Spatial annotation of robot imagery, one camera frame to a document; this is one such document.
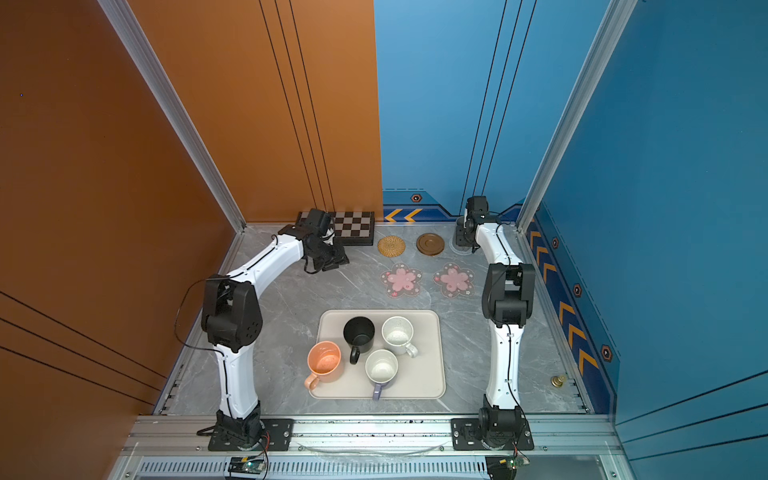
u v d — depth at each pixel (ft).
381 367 2.76
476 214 2.78
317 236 2.51
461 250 3.58
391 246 3.69
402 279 3.40
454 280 3.37
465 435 2.38
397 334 2.93
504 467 2.29
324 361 2.77
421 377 2.65
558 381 2.64
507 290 2.00
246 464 2.32
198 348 2.97
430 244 3.72
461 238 3.13
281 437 2.42
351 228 3.80
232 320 1.77
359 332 2.80
